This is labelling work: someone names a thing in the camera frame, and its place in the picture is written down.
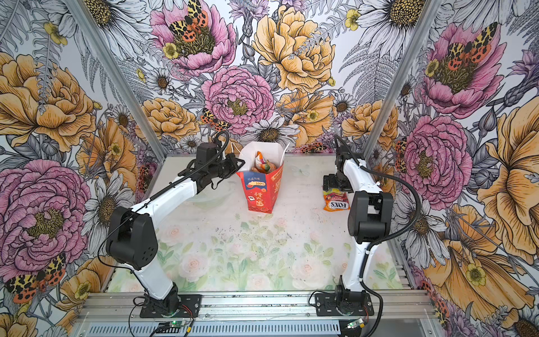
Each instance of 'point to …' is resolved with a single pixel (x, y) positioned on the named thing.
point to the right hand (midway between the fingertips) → (339, 194)
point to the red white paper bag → (262, 189)
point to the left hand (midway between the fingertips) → (245, 166)
